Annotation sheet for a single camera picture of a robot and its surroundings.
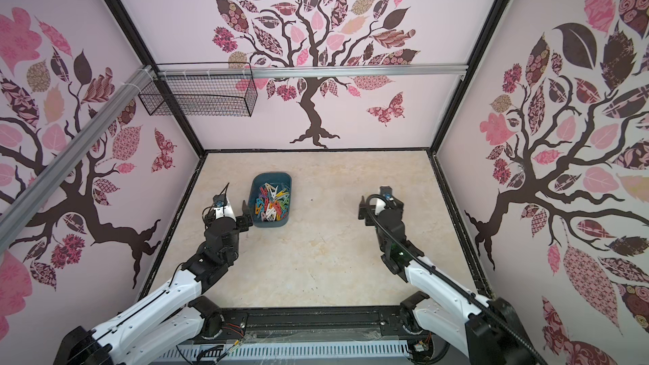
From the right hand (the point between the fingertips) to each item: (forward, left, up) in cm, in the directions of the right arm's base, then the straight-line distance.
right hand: (376, 195), depth 81 cm
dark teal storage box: (+11, +40, -16) cm, 44 cm away
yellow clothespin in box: (+14, +36, -17) cm, 42 cm away
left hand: (-4, +47, -1) cm, 47 cm away
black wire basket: (+40, +63, +17) cm, 76 cm away
